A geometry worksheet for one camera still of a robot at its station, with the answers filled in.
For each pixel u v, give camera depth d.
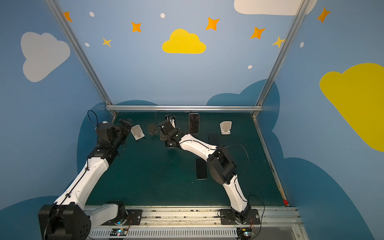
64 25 0.74
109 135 0.59
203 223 0.74
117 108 1.18
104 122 0.73
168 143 0.68
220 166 0.52
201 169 0.89
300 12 0.71
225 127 1.07
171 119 0.81
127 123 0.72
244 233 0.71
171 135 0.70
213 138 1.07
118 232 0.71
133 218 0.74
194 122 1.02
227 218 0.74
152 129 1.08
